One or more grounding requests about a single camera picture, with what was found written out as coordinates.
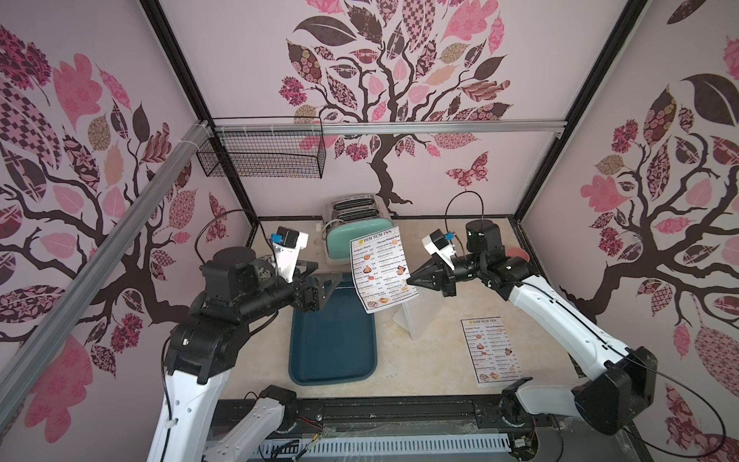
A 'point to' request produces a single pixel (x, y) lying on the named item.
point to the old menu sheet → (491, 351)
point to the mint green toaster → (347, 218)
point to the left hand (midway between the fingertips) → (327, 279)
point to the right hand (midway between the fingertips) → (411, 278)
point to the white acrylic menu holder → (415, 315)
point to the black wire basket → (265, 147)
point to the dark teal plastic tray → (336, 345)
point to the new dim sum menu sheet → (379, 269)
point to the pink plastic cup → (514, 251)
